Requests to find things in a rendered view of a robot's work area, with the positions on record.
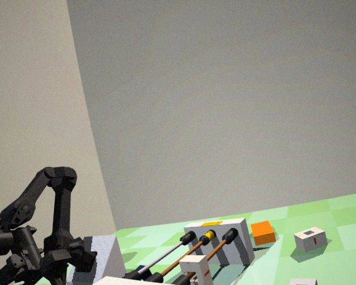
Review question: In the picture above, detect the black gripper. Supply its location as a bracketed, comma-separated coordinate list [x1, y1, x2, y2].
[15, 245, 72, 285]

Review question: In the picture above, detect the orange block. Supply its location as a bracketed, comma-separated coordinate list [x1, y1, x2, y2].
[251, 221, 276, 246]

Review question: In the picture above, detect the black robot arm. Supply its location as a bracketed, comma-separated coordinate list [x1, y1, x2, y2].
[0, 166, 97, 285]

